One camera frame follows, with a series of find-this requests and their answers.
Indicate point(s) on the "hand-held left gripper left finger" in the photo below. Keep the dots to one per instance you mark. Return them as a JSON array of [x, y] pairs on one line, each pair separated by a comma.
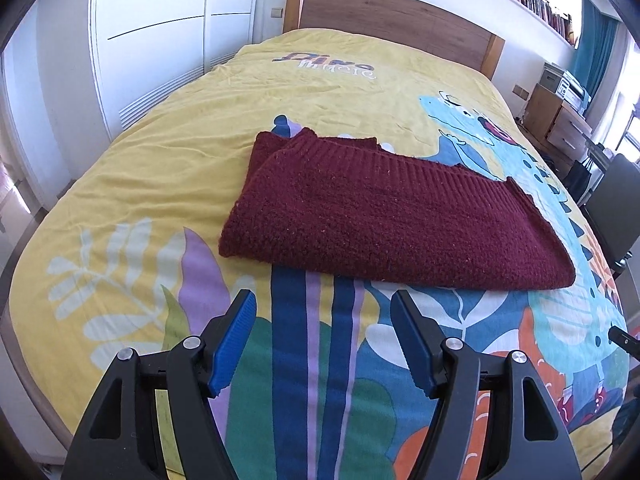
[[232, 340]]

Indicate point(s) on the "teal curtain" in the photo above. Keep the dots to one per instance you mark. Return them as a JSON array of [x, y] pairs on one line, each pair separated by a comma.
[[595, 45]]

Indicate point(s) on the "wall socket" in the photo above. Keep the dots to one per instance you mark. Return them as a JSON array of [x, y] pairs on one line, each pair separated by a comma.
[[520, 93]]

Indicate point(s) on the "white wardrobe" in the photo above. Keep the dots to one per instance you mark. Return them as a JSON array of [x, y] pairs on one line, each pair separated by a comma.
[[160, 35]]

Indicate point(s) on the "dark red knitted sweater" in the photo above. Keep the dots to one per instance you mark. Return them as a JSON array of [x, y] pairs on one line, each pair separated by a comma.
[[390, 220]]

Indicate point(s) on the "wooden headboard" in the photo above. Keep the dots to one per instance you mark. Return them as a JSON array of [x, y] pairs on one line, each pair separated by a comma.
[[390, 15]]

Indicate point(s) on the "window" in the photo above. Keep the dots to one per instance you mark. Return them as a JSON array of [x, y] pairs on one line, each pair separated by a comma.
[[630, 130]]

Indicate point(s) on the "wooden drawer cabinet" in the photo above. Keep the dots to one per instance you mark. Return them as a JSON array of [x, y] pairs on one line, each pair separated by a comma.
[[560, 125]]

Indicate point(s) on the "yellow printed duvet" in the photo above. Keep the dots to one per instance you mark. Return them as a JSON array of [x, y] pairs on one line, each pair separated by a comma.
[[175, 160]]

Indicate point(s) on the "black chair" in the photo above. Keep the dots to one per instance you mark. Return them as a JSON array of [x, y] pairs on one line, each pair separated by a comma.
[[617, 210]]

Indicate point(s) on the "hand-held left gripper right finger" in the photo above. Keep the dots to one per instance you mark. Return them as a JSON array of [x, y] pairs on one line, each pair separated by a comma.
[[415, 345]]

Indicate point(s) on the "grey printer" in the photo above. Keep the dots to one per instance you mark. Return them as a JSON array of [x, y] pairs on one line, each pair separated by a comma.
[[565, 85]]

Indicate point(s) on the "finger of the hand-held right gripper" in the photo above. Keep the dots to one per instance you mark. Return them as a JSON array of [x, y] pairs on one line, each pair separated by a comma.
[[627, 341]]

